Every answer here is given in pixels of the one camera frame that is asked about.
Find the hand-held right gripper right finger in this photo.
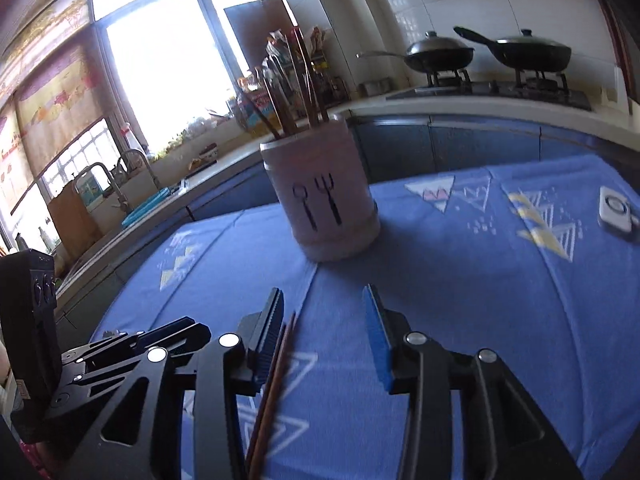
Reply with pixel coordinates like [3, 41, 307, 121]
[362, 284, 586, 480]

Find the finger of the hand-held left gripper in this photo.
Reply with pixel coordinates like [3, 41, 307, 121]
[44, 316, 212, 422]

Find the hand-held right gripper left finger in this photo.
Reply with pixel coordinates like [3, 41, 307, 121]
[65, 287, 286, 480]

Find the single brown chopstick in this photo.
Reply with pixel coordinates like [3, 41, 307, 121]
[244, 324, 287, 466]
[248, 311, 297, 480]

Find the pink utensil holder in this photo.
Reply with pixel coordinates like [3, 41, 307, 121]
[259, 112, 382, 262]

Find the bundle of wooden chopsticks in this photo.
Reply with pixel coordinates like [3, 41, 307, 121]
[247, 27, 331, 141]

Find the blue printed tablecloth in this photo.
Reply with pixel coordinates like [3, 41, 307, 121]
[90, 154, 640, 480]

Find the blue plastic basin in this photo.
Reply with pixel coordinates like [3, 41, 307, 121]
[121, 187, 178, 228]

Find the wooden cutting board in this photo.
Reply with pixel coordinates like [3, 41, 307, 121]
[47, 180, 103, 251]

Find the angular steel faucet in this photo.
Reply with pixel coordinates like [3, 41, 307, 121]
[74, 162, 130, 213]

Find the curved steel faucet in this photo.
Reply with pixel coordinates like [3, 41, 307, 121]
[117, 149, 161, 196]

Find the cooking oil bottle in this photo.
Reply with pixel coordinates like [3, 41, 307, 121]
[235, 77, 273, 136]

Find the kitchen countertop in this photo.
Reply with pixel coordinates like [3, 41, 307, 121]
[55, 95, 640, 306]

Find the patterned window blind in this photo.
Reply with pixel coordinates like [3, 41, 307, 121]
[0, 0, 108, 211]

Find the metal spice rack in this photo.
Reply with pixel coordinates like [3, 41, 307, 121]
[295, 55, 351, 106]

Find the gas stove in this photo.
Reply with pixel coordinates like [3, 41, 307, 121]
[386, 67, 593, 112]

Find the small white device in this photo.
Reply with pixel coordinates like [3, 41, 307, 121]
[597, 186, 640, 235]

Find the wok with steel lid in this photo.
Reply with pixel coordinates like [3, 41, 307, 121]
[356, 30, 475, 75]

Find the black frying pan with lid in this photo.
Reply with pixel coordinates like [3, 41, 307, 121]
[452, 26, 572, 73]

